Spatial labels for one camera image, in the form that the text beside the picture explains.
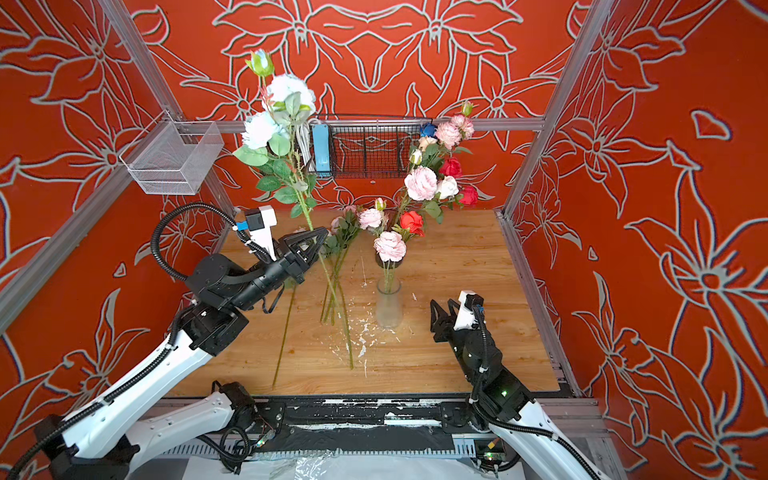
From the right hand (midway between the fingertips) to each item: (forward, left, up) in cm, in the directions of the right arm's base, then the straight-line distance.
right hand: (436, 301), depth 75 cm
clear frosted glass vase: (+3, +12, -7) cm, 14 cm away
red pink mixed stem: (+10, +11, +15) cm, 21 cm away
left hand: (+1, +24, +28) cm, 37 cm away
